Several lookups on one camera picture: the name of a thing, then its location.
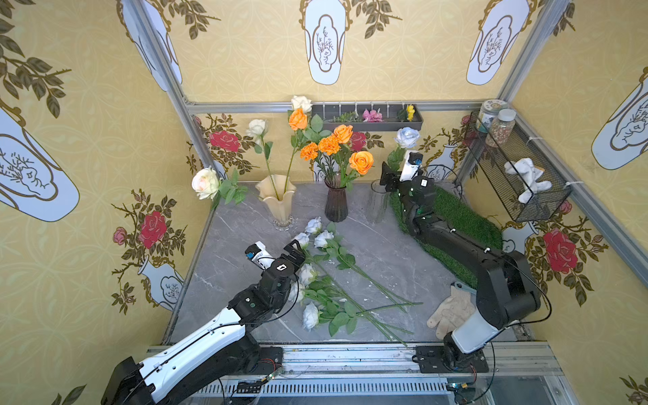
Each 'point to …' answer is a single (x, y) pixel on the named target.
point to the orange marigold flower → (309, 152)
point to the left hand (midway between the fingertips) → (283, 248)
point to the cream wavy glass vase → (278, 191)
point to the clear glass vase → (378, 202)
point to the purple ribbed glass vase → (336, 207)
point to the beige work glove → (452, 312)
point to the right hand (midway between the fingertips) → (405, 160)
